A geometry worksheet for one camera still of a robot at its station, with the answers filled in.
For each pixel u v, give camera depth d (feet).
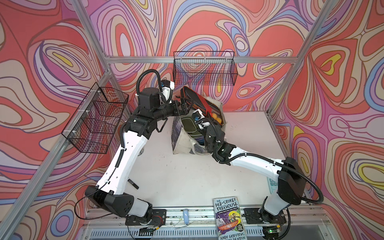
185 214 2.36
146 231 2.35
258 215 2.40
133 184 2.75
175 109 1.87
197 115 2.01
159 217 2.37
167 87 1.88
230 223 2.30
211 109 2.68
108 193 1.26
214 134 1.67
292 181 1.41
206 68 3.15
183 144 2.70
